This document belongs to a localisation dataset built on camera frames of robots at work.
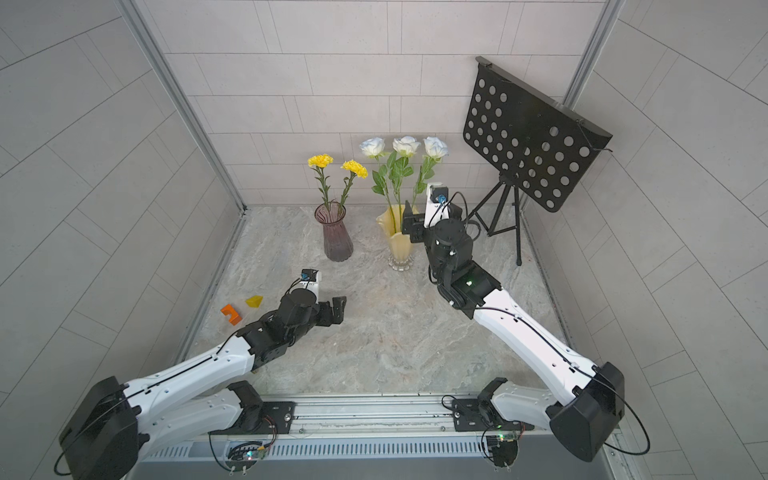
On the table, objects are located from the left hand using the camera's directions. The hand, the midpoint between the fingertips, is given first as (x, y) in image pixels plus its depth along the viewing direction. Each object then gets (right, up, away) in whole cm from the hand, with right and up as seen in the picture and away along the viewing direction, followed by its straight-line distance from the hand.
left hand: (339, 297), depth 83 cm
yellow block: (-27, -3, +7) cm, 28 cm away
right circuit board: (+41, -32, -14) cm, 54 cm away
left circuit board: (-18, -32, -17) cm, 40 cm away
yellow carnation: (+5, +35, 0) cm, 36 cm away
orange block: (-31, -7, +3) cm, 32 cm away
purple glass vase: (-3, +15, +11) cm, 19 cm away
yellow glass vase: (+17, +14, +6) cm, 23 cm away
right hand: (+22, +26, -14) cm, 37 cm away
